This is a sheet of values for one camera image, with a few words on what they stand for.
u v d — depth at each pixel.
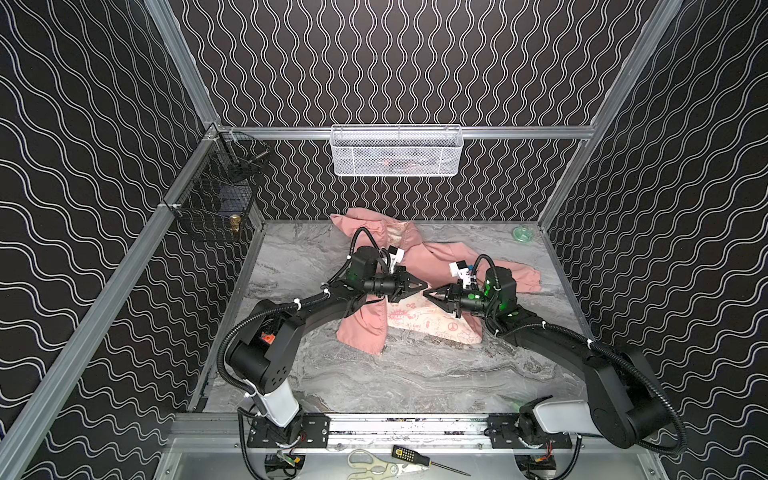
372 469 0.69
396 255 0.81
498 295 0.65
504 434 0.73
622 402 0.43
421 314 0.95
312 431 0.74
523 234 1.16
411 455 0.70
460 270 0.78
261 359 0.46
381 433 0.76
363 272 0.70
